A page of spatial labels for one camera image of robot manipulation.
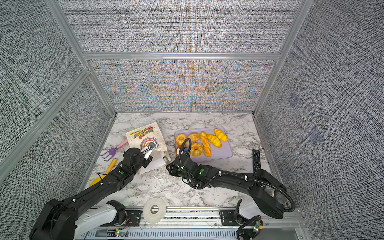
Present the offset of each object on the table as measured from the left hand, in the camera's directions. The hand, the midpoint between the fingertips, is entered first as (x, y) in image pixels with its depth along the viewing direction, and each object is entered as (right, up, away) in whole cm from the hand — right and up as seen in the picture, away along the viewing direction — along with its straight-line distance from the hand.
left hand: (147, 149), depth 86 cm
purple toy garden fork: (-27, -4, +13) cm, 30 cm away
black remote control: (+66, -8, +6) cm, 67 cm away
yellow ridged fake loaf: (+46, +7, +17) cm, 50 cm away
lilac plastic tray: (+47, -4, +11) cm, 49 cm away
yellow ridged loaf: (+41, +4, +14) cm, 44 cm away
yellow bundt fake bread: (+18, +4, +14) cm, 23 cm away
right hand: (+12, -8, -9) cm, 17 cm away
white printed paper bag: (-5, +6, +4) cm, 9 cm away
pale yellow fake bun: (+27, +6, +14) cm, 31 cm away
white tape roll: (+9, -32, -13) cm, 35 cm away
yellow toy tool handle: (-24, -13, +4) cm, 27 cm away
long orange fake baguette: (+35, +1, +13) cm, 37 cm away
